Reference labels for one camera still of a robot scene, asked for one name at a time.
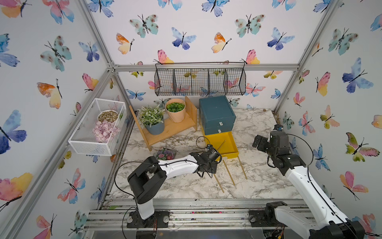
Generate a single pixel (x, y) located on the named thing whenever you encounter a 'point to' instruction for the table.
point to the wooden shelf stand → (170, 128)
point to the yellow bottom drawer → (225, 143)
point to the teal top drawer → (220, 122)
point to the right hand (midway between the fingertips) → (265, 138)
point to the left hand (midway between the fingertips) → (213, 166)
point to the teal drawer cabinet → (216, 114)
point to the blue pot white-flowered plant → (152, 118)
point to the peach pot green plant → (175, 109)
